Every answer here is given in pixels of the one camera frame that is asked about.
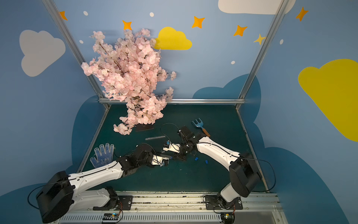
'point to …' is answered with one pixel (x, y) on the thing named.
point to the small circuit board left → (110, 216)
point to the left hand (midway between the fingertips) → (160, 148)
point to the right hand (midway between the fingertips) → (176, 154)
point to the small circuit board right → (228, 218)
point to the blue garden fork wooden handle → (200, 124)
